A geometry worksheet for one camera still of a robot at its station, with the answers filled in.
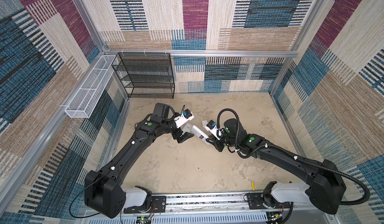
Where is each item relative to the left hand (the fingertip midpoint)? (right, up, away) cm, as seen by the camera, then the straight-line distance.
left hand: (188, 124), depth 77 cm
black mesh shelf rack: (-32, +33, +34) cm, 57 cm away
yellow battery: (+33, -32, +1) cm, 46 cm away
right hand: (+11, -8, +2) cm, 14 cm away
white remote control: (+5, -5, +1) cm, 7 cm away
